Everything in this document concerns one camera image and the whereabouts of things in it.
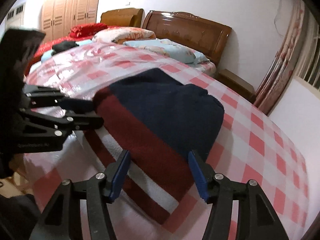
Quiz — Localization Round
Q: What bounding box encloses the striped knit sweater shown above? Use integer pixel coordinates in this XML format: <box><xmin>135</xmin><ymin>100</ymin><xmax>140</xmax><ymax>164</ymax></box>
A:
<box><xmin>84</xmin><ymin>68</ymin><xmax>225</xmax><ymax>224</ymax></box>

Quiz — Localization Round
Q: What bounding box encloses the small black cloth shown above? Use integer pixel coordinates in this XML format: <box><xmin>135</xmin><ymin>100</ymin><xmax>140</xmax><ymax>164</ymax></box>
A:
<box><xmin>52</xmin><ymin>41</ymin><xmax>79</xmax><ymax>55</ymax></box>

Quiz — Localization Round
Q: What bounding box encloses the red blanket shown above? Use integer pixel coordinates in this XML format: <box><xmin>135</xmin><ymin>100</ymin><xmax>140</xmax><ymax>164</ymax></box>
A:
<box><xmin>34</xmin><ymin>23</ymin><xmax>116</xmax><ymax>57</ymax></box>

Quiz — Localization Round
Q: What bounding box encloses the wooden louvered wardrobe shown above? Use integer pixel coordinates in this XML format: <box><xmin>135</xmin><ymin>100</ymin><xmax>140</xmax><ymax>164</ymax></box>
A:
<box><xmin>4</xmin><ymin>0</ymin><xmax>101</xmax><ymax>43</ymax></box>

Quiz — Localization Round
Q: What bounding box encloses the pink checkered bed sheet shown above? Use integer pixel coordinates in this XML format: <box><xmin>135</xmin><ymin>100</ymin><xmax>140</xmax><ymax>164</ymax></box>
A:
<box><xmin>24</xmin><ymin>43</ymin><xmax>309</xmax><ymax>239</ymax></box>

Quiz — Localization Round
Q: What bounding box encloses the orange floral pillow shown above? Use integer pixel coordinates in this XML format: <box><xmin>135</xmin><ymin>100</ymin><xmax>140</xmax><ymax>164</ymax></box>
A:
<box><xmin>92</xmin><ymin>27</ymin><xmax>156</xmax><ymax>44</ymax></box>

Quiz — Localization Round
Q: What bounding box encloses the light wooden headboard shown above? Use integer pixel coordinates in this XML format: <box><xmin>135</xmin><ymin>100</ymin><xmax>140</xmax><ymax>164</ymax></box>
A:
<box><xmin>100</xmin><ymin>8</ymin><xmax>144</xmax><ymax>28</ymax></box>

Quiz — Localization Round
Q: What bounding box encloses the dark wooden nightstand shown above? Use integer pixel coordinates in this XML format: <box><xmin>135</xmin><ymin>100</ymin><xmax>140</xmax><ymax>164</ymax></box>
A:
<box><xmin>215</xmin><ymin>69</ymin><xmax>255</xmax><ymax>103</ymax></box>

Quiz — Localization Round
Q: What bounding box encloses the light blue floral pillow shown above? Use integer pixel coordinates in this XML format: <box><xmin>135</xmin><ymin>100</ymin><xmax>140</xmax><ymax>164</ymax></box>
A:
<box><xmin>123</xmin><ymin>39</ymin><xmax>209</xmax><ymax>64</ymax></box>

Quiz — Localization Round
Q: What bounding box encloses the pink floral curtain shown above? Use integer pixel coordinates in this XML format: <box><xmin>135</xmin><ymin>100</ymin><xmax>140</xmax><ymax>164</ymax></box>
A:
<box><xmin>254</xmin><ymin>0</ymin><xmax>306</xmax><ymax>115</ymax></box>

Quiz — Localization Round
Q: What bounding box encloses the window with white bars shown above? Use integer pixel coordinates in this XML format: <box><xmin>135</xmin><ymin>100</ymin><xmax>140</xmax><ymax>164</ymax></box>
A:
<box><xmin>294</xmin><ymin>10</ymin><xmax>319</xmax><ymax>98</ymax></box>

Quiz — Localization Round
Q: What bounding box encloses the dark wooden headboard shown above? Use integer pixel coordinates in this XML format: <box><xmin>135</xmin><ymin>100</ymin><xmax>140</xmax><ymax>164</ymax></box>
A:
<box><xmin>142</xmin><ymin>10</ymin><xmax>232</xmax><ymax>65</ymax></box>

